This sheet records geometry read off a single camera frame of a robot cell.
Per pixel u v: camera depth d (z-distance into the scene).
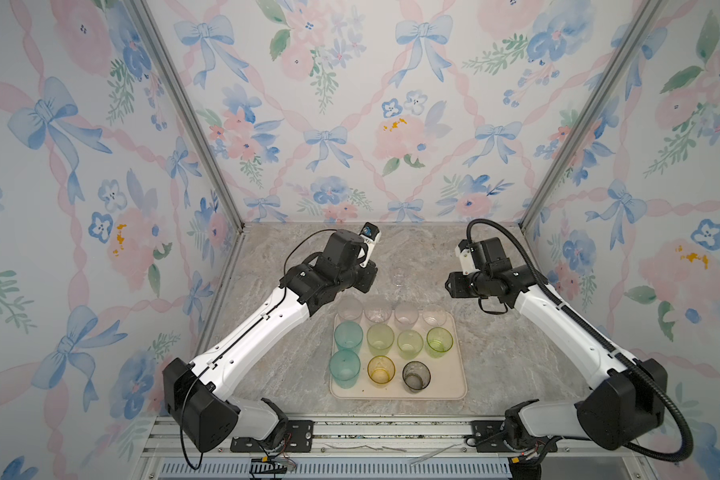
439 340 0.87
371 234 0.63
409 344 0.87
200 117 0.90
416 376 0.83
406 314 0.93
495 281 0.61
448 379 0.82
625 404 0.40
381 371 0.84
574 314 0.48
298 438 0.74
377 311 0.95
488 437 0.72
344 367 0.83
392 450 0.73
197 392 0.39
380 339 0.90
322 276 0.53
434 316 0.93
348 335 0.85
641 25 0.70
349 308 0.92
